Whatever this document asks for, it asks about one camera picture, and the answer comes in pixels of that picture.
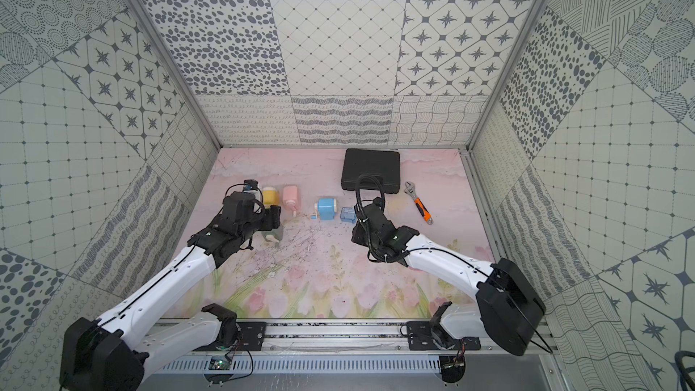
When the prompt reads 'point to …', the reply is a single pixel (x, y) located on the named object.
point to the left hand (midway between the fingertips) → (275, 208)
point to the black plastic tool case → (384, 163)
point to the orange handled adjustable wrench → (419, 203)
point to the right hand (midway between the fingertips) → (358, 232)
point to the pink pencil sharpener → (291, 198)
